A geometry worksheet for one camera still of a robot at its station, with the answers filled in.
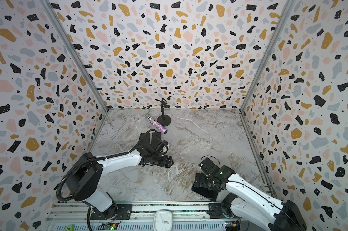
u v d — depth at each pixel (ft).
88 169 1.44
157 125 3.52
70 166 2.85
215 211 2.44
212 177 1.96
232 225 2.35
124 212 2.41
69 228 2.22
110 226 2.30
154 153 2.26
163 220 2.26
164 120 3.74
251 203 1.55
